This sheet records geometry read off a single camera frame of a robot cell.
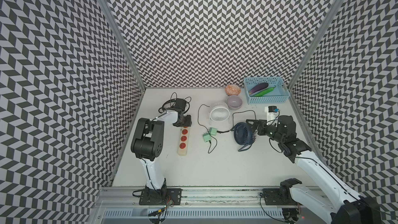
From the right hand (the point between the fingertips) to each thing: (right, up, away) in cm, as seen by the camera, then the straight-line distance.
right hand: (252, 123), depth 80 cm
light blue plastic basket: (+31, +17, +33) cm, 48 cm away
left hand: (-37, -3, +19) cm, 42 cm away
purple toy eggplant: (+14, +21, +33) cm, 41 cm away
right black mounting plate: (+7, -34, -8) cm, 35 cm away
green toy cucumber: (+18, +18, +31) cm, 41 cm away
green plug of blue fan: (-20, -7, +14) cm, 25 cm away
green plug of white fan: (-24, -10, +10) cm, 28 cm away
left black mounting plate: (-49, -30, -13) cm, 59 cm away
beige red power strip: (-37, -14, +6) cm, 40 cm away
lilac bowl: (-5, +11, +26) cm, 29 cm away
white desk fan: (-16, +5, +15) cm, 22 cm away
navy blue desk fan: (-4, -8, +4) cm, 10 cm away
